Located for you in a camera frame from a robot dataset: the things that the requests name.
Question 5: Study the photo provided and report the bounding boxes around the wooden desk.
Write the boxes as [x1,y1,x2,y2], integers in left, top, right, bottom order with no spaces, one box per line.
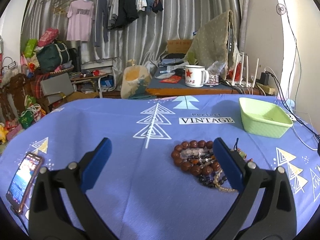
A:
[145,65,276,97]

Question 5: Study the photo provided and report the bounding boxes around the white wifi router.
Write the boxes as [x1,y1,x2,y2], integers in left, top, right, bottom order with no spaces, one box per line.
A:
[231,52,259,88]

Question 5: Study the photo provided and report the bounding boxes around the white enamel mug red star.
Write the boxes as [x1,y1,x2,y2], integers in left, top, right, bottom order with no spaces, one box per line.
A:
[185,65,209,88]

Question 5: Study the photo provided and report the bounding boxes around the black power adapter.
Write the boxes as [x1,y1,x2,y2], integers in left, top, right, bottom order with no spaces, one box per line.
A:
[259,72,270,86]

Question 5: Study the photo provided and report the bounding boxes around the cloth covered monitor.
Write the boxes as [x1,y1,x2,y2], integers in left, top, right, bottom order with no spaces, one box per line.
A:
[184,10,237,79]

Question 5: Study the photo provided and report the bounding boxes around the blue patterned tablecloth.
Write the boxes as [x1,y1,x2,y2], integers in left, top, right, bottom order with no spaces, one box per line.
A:
[1,94,319,239]

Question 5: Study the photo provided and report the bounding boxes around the green plastic tray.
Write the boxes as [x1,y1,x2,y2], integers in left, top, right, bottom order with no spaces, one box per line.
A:
[239,97,293,139]

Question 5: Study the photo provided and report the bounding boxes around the grey laptop box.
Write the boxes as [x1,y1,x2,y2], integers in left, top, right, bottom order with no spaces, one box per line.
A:
[40,73,74,105]

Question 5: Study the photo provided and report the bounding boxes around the mixed crystal bead bracelets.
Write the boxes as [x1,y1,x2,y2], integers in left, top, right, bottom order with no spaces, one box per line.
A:
[181,138,253,194]

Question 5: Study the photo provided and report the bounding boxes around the dark green duffel bag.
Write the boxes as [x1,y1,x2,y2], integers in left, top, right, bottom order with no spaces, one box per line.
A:
[36,43,71,74]

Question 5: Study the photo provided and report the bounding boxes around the black cable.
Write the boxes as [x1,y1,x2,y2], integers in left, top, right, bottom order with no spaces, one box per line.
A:
[265,0,320,156]

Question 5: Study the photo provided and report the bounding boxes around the black hanging shirt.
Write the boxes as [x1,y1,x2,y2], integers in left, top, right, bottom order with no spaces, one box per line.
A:
[114,0,139,28]

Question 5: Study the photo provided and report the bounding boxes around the smartphone on table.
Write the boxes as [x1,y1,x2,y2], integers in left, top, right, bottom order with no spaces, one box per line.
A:
[6,152,44,214]

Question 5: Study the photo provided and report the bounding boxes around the brown wooden bead bracelet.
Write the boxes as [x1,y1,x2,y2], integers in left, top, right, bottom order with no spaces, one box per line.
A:
[171,140,222,177]

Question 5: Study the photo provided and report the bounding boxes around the red envelope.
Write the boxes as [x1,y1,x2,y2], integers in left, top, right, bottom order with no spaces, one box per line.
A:
[160,75,182,84]

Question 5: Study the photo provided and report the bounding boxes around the pink t-shirt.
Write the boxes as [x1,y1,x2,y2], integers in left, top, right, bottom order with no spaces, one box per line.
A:
[66,0,94,42]

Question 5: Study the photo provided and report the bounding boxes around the beige sack bag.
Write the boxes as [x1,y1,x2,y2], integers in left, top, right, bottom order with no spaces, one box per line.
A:
[120,60,151,99]

